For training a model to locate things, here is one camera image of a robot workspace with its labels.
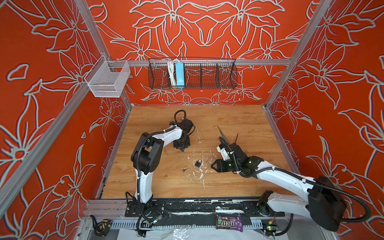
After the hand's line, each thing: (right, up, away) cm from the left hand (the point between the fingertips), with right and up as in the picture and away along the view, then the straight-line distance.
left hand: (184, 145), depth 96 cm
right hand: (+16, -9, -16) cm, 24 cm away
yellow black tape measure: (-36, -32, -30) cm, 57 cm away
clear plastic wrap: (+1, -35, -29) cm, 45 cm away
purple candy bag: (+22, -31, -27) cm, 47 cm away
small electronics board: (+42, -35, -27) cm, 61 cm away
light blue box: (-2, +45, -6) cm, 45 cm away
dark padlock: (+9, -10, -7) cm, 15 cm away
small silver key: (0, -13, -10) cm, 16 cm away
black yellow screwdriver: (+36, +5, +4) cm, 37 cm away
